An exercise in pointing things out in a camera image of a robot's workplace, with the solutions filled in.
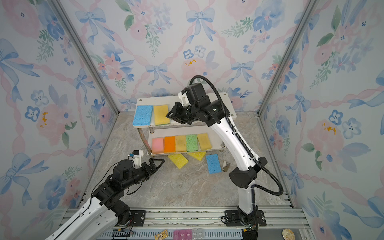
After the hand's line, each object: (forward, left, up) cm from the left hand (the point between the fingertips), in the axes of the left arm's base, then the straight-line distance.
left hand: (162, 163), depth 74 cm
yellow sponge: (+10, -7, -16) cm, 21 cm away
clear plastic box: (-27, -18, -16) cm, 36 cm away
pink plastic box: (-27, -11, -17) cm, 34 cm away
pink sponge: (+16, +7, -9) cm, 20 cm away
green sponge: (+19, -14, -9) cm, 25 cm away
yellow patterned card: (-28, -1, -17) cm, 32 cm away
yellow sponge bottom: (+18, -7, -9) cm, 22 cm away
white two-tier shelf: (+25, +7, -11) cm, 29 cm away
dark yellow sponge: (+20, -22, -10) cm, 32 cm away
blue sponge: (+8, -28, -17) cm, 34 cm away
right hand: (+13, -4, +21) cm, 25 cm away
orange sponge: (+18, -1, -10) cm, 20 cm away
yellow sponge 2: (+14, -18, -17) cm, 28 cm away
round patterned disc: (-27, -60, -18) cm, 68 cm away
